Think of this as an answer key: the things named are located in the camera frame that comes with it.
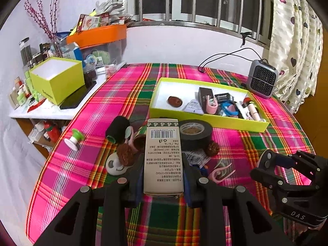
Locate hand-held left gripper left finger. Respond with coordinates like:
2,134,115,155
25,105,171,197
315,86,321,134
33,156,146,246

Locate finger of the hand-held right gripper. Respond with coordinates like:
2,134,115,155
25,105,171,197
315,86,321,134
251,149,316,198
276,151,328,185

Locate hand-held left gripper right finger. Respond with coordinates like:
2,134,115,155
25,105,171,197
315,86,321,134
183,158,293,246

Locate beige barcode carton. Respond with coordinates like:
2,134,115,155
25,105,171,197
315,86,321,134
143,118,185,199

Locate brown walnut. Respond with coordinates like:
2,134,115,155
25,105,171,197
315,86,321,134
205,142,220,156

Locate pink lip balm tube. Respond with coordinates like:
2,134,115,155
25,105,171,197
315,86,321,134
250,105,261,121

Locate yellow-green shallow tray box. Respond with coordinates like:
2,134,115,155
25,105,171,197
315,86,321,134
149,77,270,133

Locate strip of white sachets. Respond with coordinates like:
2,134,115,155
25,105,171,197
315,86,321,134
183,150,212,171

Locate white panda-face round holder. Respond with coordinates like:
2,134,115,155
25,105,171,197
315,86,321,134
106,152,131,176

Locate pink clip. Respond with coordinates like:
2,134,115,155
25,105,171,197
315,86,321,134
206,96,219,114
206,163,236,183

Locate green-label brown bottle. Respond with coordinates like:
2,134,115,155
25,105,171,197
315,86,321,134
134,127,148,153

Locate pink small cup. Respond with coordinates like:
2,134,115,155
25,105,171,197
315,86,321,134
125,127,139,151

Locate black electrical tape roll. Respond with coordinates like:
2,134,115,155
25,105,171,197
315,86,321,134
179,120,213,151

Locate black thread spool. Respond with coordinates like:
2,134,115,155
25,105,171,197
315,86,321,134
106,116,130,142

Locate wooden cabinet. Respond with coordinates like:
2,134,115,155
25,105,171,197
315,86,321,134
292,31,328,154

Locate red-cap brown medicine bottle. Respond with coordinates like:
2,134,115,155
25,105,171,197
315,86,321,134
243,97,259,110

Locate green white spool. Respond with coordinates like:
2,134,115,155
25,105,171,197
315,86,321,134
64,129,85,151

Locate grey mini heater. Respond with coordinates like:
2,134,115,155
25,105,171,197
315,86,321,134
246,59,279,99

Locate dark brown nut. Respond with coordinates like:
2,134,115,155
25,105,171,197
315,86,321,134
168,96,183,107

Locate pink green plaid tablecloth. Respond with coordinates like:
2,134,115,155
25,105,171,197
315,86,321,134
26,63,315,246

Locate black slim box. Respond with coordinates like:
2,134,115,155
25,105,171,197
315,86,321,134
198,87,214,108

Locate red plastic bottle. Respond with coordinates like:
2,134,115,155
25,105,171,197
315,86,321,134
43,122,62,144

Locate black smartphone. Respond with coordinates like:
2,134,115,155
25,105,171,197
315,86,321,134
59,81,98,110

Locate white side table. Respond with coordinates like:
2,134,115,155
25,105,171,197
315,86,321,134
9,61,127,120

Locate clear jar with dark contents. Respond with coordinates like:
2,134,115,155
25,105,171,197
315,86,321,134
83,65,98,88

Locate heart-print cream curtain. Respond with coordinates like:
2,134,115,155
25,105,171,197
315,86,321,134
266,0,324,114

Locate yellow-green deep box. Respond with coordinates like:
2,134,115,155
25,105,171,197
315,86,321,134
29,57,85,105

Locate group of small bottles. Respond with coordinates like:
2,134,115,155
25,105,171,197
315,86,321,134
10,77,45,108

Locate blue white carton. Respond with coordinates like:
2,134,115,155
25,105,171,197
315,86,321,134
61,42,84,59

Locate orange-lid storage bin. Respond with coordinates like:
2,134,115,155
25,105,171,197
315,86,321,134
66,24,128,67

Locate red twig branches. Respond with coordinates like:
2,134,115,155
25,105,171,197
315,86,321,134
24,0,62,57

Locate red green printed packet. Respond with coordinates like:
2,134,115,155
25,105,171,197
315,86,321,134
77,14,101,32

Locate tall dark jar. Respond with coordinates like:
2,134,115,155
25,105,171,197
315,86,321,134
18,38,34,66

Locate window with metal bars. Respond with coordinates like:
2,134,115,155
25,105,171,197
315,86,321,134
113,0,274,52

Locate white gloves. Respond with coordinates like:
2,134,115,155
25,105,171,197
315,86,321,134
95,0,127,14

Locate blue ring strap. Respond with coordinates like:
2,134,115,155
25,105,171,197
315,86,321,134
220,101,244,118

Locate black cable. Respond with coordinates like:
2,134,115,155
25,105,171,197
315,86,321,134
198,31,264,73

